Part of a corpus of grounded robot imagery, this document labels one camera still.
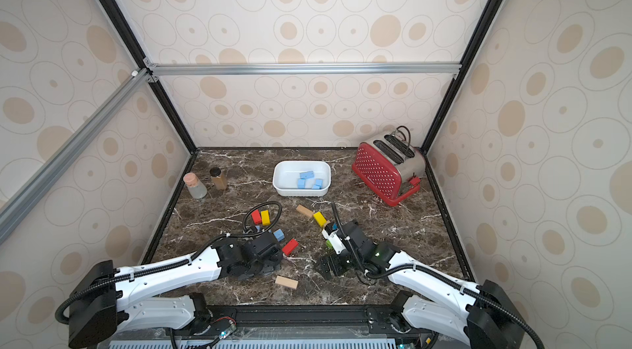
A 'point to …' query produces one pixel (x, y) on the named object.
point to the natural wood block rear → (300, 207)
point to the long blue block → (306, 174)
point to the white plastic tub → (286, 172)
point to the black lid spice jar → (219, 177)
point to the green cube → (328, 244)
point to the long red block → (290, 247)
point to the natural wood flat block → (288, 282)
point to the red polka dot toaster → (390, 167)
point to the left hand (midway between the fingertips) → (278, 267)
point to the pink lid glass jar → (197, 188)
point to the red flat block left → (256, 216)
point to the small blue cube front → (318, 184)
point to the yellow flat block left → (266, 217)
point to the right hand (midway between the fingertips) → (332, 259)
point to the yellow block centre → (319, 218)
